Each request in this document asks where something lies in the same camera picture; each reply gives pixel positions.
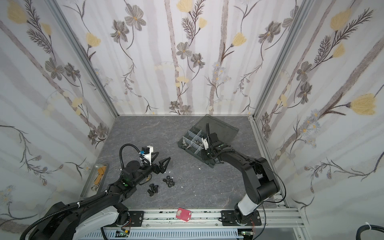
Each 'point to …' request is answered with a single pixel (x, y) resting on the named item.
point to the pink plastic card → (183, 214)
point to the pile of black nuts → (169, 182)
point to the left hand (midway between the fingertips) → (165, 155)
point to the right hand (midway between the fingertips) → (204, 151)
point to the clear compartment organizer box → (191, 143)
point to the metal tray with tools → (94, 183)
